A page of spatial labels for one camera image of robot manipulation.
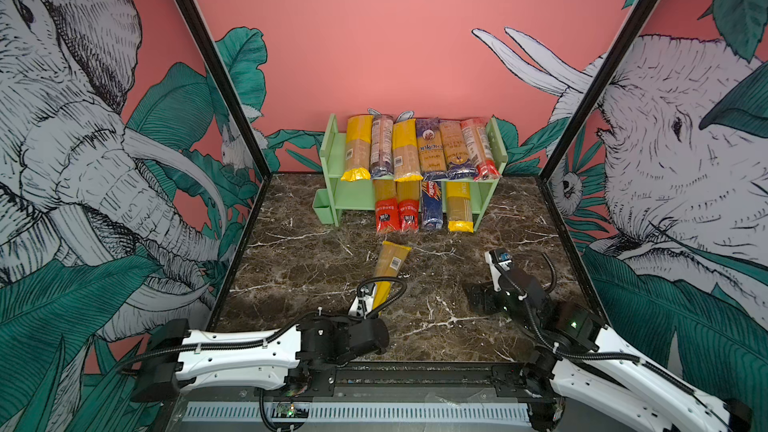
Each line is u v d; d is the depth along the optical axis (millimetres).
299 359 494
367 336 545
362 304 633
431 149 860
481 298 655
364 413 701
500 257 636
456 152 839
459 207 913
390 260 838
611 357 460
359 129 929
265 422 676
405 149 860
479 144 859
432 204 906
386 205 903
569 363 614
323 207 987
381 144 874
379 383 747
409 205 904
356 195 969
